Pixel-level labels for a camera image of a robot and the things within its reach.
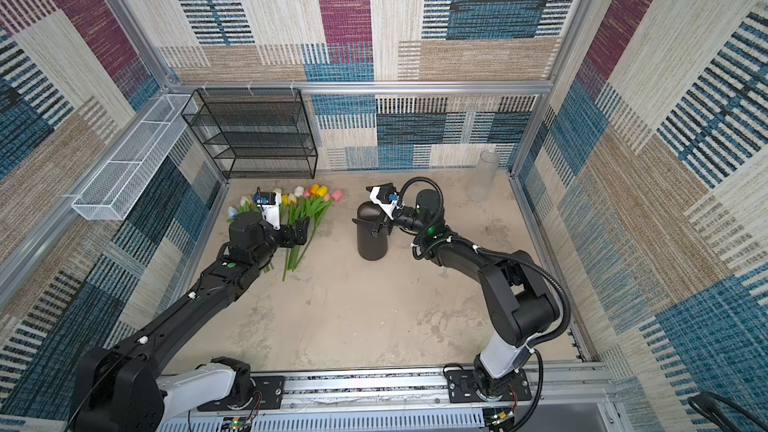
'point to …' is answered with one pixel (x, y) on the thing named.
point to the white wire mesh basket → (111, 193)
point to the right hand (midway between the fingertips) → (362, 204)
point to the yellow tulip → (307, 208)
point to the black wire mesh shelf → (255, 133)
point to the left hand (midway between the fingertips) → (293, 212)
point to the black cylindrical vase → (371, 243)
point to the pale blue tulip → (232, 212)
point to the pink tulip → (336, 195)
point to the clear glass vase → (478, 187)
